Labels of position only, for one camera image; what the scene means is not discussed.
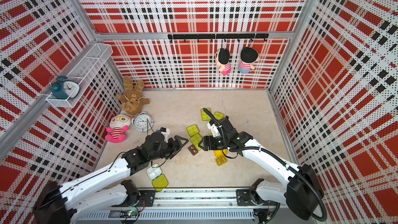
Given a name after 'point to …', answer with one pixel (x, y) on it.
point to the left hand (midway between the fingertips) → (188, 144)
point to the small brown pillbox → (193, 150)
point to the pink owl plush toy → (119, 124)
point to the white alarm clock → (143, 122)
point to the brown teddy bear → (133, 100)
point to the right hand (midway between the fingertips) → (207, 145)
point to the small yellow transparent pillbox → (220, 160)
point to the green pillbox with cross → (194, 132)
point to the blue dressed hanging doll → (248, 56)
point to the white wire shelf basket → (85, 72)
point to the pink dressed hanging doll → (223, 57)
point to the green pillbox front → (159, 181)
